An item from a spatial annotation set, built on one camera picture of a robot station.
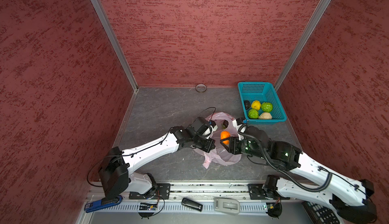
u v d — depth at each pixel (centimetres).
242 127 54
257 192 74
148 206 72
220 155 76
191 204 69
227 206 69
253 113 99
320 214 67
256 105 103
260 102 105
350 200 41
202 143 64
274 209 70
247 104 103
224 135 65
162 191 75
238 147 58
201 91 120
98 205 69
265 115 97
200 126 59
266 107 102
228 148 59
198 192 76
